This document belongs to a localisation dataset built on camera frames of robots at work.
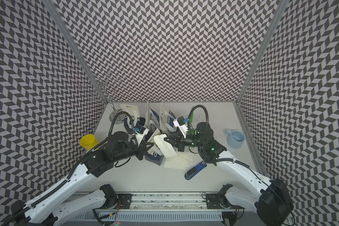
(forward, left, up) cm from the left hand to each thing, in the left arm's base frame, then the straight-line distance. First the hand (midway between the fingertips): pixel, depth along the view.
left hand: (151, 145), depth 69 cm
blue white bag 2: (+20, -6, -4) cm, 22 cm away
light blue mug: (+15, -52, -20) cm, 57 cm away
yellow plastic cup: (+6, +38, -7) cm, 39 cm away
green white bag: (+1, -18, +12) cm, 22 cm away
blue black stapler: (-6, -23, -20) cm, 31 cm away
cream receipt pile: (+1, -14, -24) cm, 28 cm away
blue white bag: (-3, -1, -4) cm, 5 cm away
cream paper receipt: (-2, -7, +1) cm, 8 cm away
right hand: (0, -7, +4) cm, 8 cm away
